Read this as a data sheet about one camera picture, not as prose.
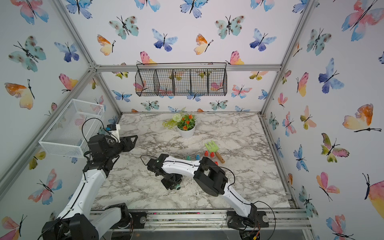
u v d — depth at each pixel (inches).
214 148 39.8
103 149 24.1
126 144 27.4
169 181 29.1
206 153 37.7
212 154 37.7
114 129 27.2
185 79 38.7
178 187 32.5
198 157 37.3
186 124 37.7
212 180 20.6
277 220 29.7
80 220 15.2
